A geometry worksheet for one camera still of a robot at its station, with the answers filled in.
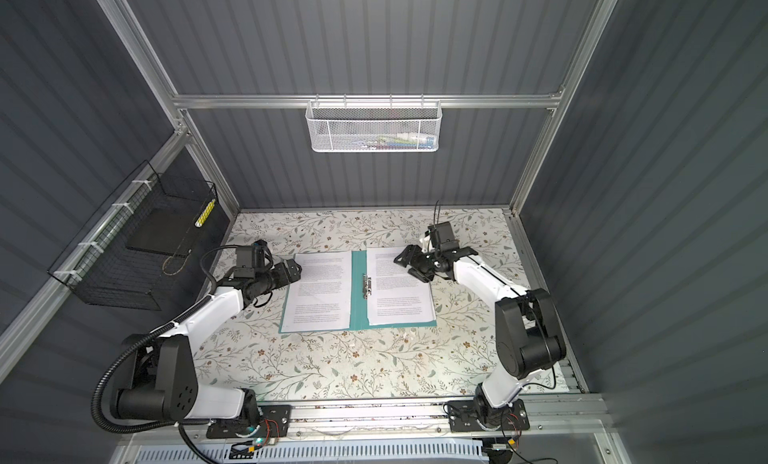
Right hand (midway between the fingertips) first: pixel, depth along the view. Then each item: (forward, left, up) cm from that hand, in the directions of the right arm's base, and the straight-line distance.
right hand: (404, 266), depth 89 cm
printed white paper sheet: (-4, +27, -12) cm, 30 cm away
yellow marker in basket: (+7, +55, +17) cm, 58 cm away
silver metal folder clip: (0, +13, -12) cm, 17 cm away
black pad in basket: (-2, +61, +20) cm, 64 cm away
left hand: (-1, +36, -2) cm, 36 cm away
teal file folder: (-10, +14, -12) cm, 21 cm away
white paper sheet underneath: (-3, +2, -13) cm, 13 cm away
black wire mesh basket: (-14, +67, +22) cm, 72 cm away
